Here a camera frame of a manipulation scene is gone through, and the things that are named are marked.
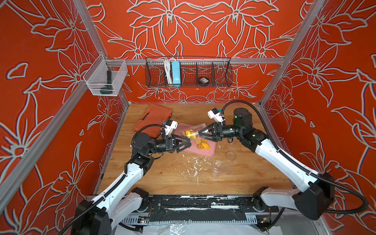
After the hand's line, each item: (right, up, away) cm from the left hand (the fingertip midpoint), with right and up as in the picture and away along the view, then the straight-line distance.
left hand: (188, 145), depth 60 cm
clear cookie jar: (0, +5, +2) cm, 6 cm away
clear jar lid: (+27, -13, +32) cm, 44 cm away
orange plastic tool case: (-24, +13, +47) cm, 54 cm away
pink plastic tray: (+15, -11, +32) cm, 37 cm away
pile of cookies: (+9, -6, +34) cm, 35 cm away
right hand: (+5, +5, +2) cm, 7 cm away
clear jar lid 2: (+23, -20, +28) cm, 41 cm away
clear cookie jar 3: (+18, +2, +1) cm, 18 cm away
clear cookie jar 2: (+17, -17, +23) cm, 34 cm away
